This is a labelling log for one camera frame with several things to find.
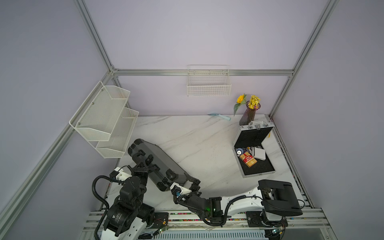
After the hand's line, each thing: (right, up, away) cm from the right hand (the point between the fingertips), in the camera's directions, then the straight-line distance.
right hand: (182, 179), depth 75 cm
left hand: (-16, +10, -5) cm, 20 cm away
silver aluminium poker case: (+41, +23, +12) cm, 48 cm away
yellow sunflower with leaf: (+37, +45, +21) cm, 62 cm away
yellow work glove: (+61, +21, +33) cm, 72 cm away
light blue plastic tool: (+27, +37, +47) cm, 65 cm away
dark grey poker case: (-15, +12, -3) cm, 19 cm away
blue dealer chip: (+36, +11, +21) cm, 43 cm away
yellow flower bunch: (+45, +43, +20) cm, 66 cm away
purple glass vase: (+44, +36, +29) cm, 64 cm away
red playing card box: (+40, +6, +18) cm, 44 cm away
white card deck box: (+48, +10, +21) cm, 53 cm away
